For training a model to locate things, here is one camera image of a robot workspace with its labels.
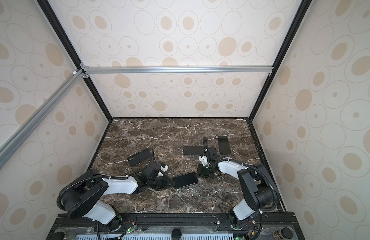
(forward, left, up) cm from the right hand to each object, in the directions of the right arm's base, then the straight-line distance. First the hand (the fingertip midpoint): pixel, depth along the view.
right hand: (196, 176), depth 90 cm
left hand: (-6, +11, +2) cm, 13 cm away
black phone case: (+13, +38, +1) cm, 40 cm away
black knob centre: (-30, +10, +10) cm, 33 cm away
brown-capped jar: (-29, -36, +10) cm, 47 cm away
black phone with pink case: (-2, +7, 0) cm, 8 cm away
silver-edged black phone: (+23, -20, 0) cm, 30 cm away
